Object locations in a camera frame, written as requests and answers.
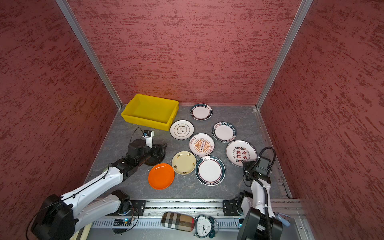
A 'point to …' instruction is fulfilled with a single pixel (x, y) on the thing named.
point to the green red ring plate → (201, 112)
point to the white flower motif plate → (181, 130)
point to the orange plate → (161, 176)
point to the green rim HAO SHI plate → (224, 132)
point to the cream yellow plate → (183, 162)
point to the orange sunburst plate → (201, 144)
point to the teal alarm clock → (206, 227)
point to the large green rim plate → (210, 170)
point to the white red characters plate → (240, 151)
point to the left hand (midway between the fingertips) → (160, 146)
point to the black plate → (149, 160)
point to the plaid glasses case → (178, 221)
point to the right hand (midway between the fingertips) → (241, 165)
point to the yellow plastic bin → (150, 112)
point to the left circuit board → (121, 222)
